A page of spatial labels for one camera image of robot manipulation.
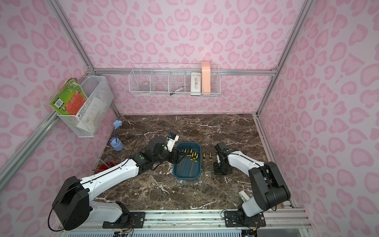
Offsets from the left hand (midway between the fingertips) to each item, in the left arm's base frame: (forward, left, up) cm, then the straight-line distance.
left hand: (183, 150), depth 80 cm
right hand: (-5, -20, -16) cm, 27 cm away
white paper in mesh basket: (+16, +50, +11) cm, 54 cm away
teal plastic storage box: (-3, -3, -16) cm, 17 cm away
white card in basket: (+38, -7, +17) cm, 42 cm away
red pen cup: (-5, +43, -6) cm, 44 cm away
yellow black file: (+5, -12, -15) cm, 20 cm away
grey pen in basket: (+35, +7, +12) cm, 37 cm away
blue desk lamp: (+11, +44, -10) cm, 46 cm away
